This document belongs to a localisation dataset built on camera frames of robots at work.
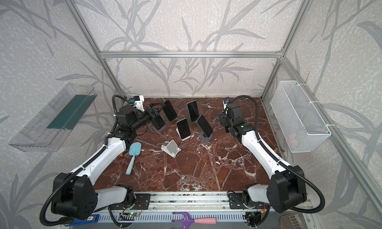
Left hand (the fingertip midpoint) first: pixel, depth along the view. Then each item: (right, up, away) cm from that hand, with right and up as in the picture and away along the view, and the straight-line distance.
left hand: (164, 102), depth 76 cm
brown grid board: (+61, -56, -8) cm, 83 cm away
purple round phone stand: (+21, -23, +20) cm, 37 cm away
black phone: (+13, -4, +36) cm, 38 cm away
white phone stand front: (+1, -26, +10) cm, 28 cm away
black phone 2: (+21, -13, +15) cm, 29 cm away
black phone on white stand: (+8, -15, +13) cm, 21 cm away
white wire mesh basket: (+61, -11, -15) cm, 64 cm away
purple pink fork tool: (+13, -56, -7) cm, 58 cm away
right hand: (+35, -3, +8) cm, 36 cm away
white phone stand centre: (+8, -23, +20) cm, 31 cm away
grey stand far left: (-7, -16, +25) cm, 30 cm away
